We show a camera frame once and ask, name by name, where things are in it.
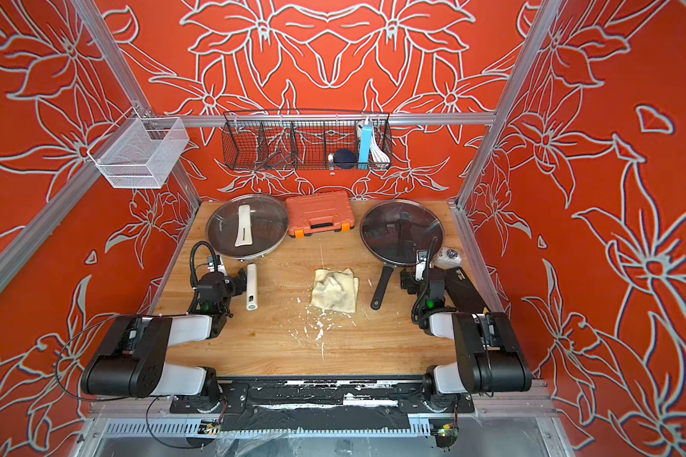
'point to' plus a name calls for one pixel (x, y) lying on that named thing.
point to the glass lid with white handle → (248, 227)
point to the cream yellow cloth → (335, 290)
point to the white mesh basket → (139, 151)
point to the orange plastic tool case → (319, 212)
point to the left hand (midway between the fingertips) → (229, 270)
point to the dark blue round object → (345, 159)
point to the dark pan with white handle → (247, 248)
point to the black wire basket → (307, 140)
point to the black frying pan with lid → (393, 230)
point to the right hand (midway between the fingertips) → (417, 265)
